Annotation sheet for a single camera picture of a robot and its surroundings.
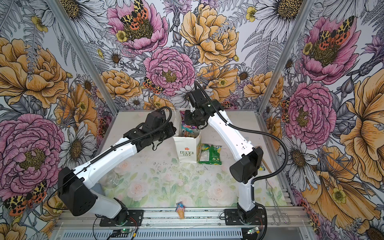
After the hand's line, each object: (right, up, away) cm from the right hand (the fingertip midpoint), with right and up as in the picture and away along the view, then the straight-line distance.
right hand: (188, 125), depth 79 cm
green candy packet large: (+12, -18, +14) cm, 26 cm away
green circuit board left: (-29, -49, -7) cm, 58 cm away
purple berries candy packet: (-2, -3, +18) cm, 18 cm away
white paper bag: (0, -7, -4) cm, 8 cm away
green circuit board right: (+30, -50, -7) cm, 59 cm away
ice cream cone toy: (-4, -41, -4) cm, 42 cm away
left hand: (-6, -4, +1) cm, 8 cm away
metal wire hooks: (+44, -45, -3) cm, 63 cm away
